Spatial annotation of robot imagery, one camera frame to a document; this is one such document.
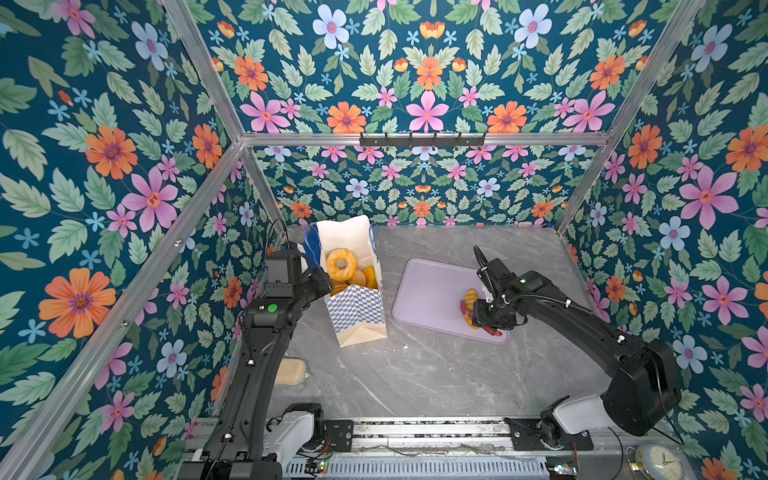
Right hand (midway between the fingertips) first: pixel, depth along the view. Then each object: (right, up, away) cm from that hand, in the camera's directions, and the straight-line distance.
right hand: (479, 320), depth 82 cm
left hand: (-39, +15, -9) cm, 43 cm away
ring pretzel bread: (-42, +13, +10) cm, 45 cm away
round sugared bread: (-36, +11, +14) cm, 40 cm away
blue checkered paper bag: (-34, +3, -2) cm, 34 cm away
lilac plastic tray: (-13, +4, +18) cm, 23 cm away
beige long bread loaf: (-52, -14, -1) cm, 54 cm away
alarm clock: (+38, -29, -15) cm, 50 cm away
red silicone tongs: (-2, +2, +4) cm, 5 cm away
